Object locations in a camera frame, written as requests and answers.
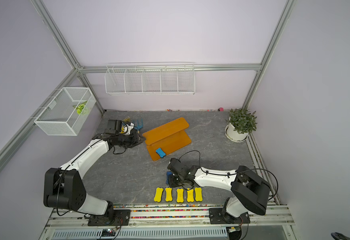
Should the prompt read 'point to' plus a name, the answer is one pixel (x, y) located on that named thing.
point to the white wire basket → (65, 114)
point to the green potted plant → (243, 121)
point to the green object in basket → (80, 107)
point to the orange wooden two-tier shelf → (169, 137)
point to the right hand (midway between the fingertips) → (168, 181)
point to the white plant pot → (233, 135)
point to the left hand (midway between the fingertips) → (144, 140)
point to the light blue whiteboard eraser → (160, 151)
